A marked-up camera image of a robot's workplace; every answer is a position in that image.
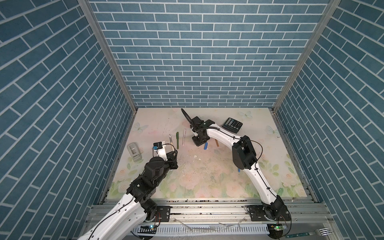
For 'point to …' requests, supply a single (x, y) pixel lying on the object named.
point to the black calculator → (232, 125)
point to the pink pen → (184, 136)
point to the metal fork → (322, 231)
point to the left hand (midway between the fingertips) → (178, 152)
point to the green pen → (177, 138)
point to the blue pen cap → (205, 145)
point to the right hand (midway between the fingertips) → (197, 141)
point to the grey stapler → (134, 151)
